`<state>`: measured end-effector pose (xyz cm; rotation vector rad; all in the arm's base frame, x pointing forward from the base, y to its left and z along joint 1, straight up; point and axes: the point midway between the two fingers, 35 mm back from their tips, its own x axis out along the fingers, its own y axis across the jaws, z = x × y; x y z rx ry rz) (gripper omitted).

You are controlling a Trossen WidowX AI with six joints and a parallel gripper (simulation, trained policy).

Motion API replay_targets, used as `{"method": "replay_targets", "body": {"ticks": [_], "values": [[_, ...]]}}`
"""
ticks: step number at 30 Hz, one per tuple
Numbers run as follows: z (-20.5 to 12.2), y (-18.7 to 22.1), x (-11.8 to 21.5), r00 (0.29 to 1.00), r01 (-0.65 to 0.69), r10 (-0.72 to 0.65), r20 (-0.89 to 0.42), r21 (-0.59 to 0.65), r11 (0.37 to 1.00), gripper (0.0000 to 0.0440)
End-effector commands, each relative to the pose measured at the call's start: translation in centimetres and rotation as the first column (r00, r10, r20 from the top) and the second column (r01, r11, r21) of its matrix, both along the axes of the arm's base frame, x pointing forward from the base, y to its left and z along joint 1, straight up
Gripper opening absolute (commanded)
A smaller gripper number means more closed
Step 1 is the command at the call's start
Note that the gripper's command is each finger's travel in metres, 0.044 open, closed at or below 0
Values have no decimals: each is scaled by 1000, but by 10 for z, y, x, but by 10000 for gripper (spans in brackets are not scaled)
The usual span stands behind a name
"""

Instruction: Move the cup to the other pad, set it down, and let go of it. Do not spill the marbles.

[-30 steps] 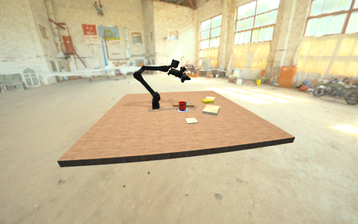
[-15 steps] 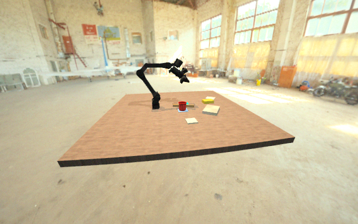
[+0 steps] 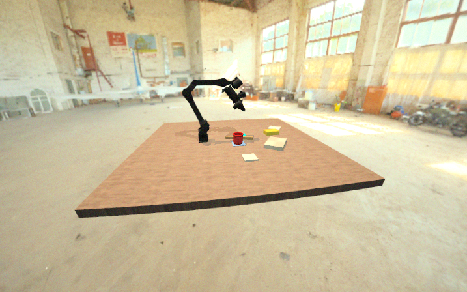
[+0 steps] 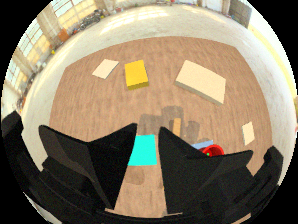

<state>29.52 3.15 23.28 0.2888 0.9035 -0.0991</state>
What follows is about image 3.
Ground yellow block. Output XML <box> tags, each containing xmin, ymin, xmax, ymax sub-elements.
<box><xmin>263</xmin><ymin>129</ymin><xmax>279</xmax><ymax>136</ymax></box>

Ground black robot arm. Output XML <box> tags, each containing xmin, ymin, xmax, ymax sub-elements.
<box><xmin>182</xmin><ymin>77</ymin><xmax>247</xmax><ymax>143</ymax></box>

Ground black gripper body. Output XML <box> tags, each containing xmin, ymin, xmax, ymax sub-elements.
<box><xmin>229</xmin><ymin>92</ymin><xmax>242</xmax><ymax>109</ymax></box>

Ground red cup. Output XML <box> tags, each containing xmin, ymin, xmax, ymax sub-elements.
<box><xmin>233</xmin><ymin>132</ymin><xmax>244</xmax><ymax>145</ymax></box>

